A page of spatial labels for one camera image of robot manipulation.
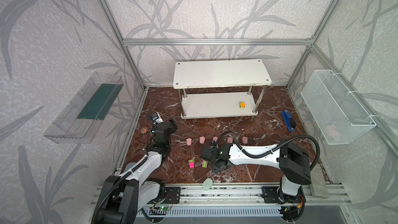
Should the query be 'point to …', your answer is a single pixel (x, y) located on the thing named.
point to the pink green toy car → (191, 164)
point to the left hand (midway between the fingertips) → (168, 115)
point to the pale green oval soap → (207, 184)
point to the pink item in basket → (332, 131)
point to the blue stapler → (289, 121)
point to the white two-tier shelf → (220, 74)
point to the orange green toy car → (242, 104)
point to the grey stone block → (317, 183)
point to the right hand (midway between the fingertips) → (215, 162)
